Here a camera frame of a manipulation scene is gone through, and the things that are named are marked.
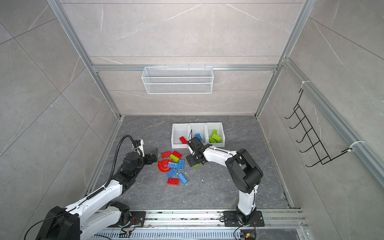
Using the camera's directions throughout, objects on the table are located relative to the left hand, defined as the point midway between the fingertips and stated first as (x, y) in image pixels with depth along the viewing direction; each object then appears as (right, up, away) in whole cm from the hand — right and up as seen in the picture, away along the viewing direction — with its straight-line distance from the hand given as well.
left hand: (149, 146), depth 84 cm
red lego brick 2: (+16, -8, +11) cm, 21 cm away
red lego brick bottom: (+14, -20, 0) cm, 25 cm away
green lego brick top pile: (+13, -9, +8) cm, 18 cm away
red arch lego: (+6, -13, +7) cm, 16 cm away
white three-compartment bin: (+18, +5, +20) cm, 28 cm away
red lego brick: (+7, -7, +11) cm, 15 cm away
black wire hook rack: (+78, -1, -26) cm, 82 cm away
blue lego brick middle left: (+13, -13, +6) cm, 19 cm away
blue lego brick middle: (+17, -13, +7) cm, 23 cm away
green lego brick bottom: (+42, +3, +17) cm, 45 cm away
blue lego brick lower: (+19, -18, +1) cm, 26 cm away
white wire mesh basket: (+15, +43, +16) cm, 48 cm away
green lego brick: (+27, -12, +4) cm, 30 cm away
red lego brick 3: (+18, +2, +19) cm, 26 cm away
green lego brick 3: (+41, +7, +21) cm, 46 cm away
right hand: (+25, -9, +11) cm, 29 cm away
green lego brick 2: (+38, +2, +19) cm, 43 cm away
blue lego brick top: (+28, +5, +19) cm, 35 cm away
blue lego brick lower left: (+12, -16, +4) cm, 21 cm away
